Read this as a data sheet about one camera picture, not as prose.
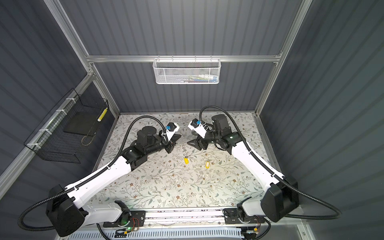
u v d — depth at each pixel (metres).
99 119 0.80
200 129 0.65
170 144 0.64
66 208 0.38
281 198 0.43
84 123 0.78
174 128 0.62
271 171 0.43
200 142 0.65
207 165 0.92
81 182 0.43
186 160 0.94
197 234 0.77
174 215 0.76
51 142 0.66
